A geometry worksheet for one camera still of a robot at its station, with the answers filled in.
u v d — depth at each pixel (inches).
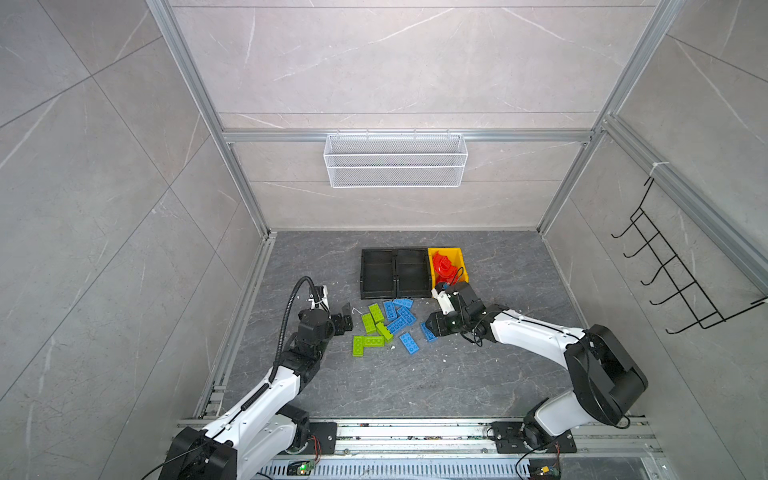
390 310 37.8
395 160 39.0
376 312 37.4
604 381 17.3
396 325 36.5
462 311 27.5
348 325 30.5
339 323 29.7
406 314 37.3
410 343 34.6
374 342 35.5
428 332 34.2
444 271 39.7
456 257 41.8
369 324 36.3
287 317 23.3
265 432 22.3
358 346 35.1
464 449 28.8
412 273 43.6
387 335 35.0
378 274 43.8
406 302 38.5
